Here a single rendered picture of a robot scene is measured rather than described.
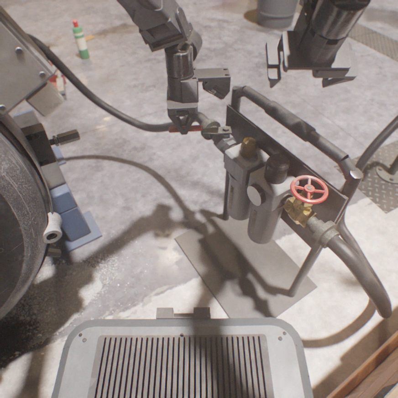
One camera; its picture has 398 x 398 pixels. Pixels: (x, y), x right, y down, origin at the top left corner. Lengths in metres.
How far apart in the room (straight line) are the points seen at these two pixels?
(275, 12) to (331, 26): 2.34
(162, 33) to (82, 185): 0.89
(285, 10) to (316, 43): 2.32
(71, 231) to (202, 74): 0.73
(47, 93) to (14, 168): 0.12
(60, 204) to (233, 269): 0.60
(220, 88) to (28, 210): 0.45
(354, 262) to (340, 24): 0.39
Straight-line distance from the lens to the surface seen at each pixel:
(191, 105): 0.67
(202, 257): 1.05
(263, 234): 0.78
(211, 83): 0.67
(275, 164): 0.63
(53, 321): 1.07
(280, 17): 2.80
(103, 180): 1.36
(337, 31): 0.46
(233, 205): 0.81
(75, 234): 1.16
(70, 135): 0.64
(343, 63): 0.53
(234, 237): 1.10
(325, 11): 0.45
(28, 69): 0.47
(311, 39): 0.48
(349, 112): 1.86
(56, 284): 1.12
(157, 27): 0.62
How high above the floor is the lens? 0.93
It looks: 50 degrees down
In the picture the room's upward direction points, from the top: 1 degrees counter-clockwise
